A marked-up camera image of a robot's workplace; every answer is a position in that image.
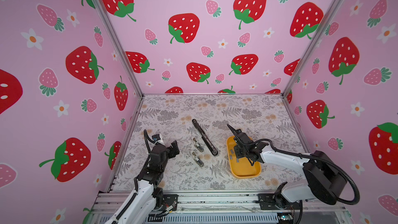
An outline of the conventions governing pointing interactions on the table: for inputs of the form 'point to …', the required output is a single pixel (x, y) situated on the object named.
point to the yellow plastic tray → (241, 167)
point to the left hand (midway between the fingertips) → (170, 143)
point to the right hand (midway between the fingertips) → (237, 148)
